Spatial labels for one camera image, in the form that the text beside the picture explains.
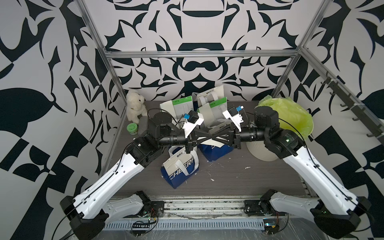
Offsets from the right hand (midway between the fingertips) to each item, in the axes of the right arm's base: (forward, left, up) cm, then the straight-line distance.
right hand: (213, 135), depth 57 cm
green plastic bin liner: (+23, -48, -18) cm, 56 cm away
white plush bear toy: (+35, +44, -20) cm, 60 cm away
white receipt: (+28, +21, -13) cm, 38 cm away
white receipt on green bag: (+23, 0, -14) cm, 27 cm away
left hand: (0, +2, +1) cm, 2 cm away
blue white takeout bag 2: (+6, -2, -27) cm, 27 cm away
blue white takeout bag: (+35, -2, -13) cm, 38 cm away
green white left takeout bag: (+29, +16, -16) cm, 37 cm away
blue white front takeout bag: (-5, +13, -17) cm, 22 cm away
